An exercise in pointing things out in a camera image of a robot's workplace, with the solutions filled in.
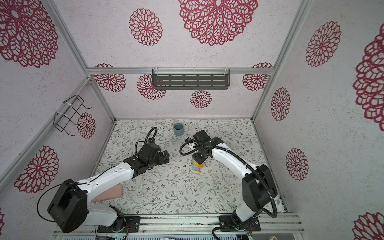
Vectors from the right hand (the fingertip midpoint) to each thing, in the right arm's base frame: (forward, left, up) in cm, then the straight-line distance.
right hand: (198, 154), depth 86 cm
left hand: (-2, +21, -2) cm, 21 cm away
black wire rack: (+2, +67, +23) cm, 71 cm away
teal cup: (+26, +15, -7) cm, 30 cm away
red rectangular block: (-5, +1, -11) cm, 12 cm away
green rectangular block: (-3, +2, -6) cm, 8 cm away
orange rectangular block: (-1, -2, -12) cm, 12 cm away
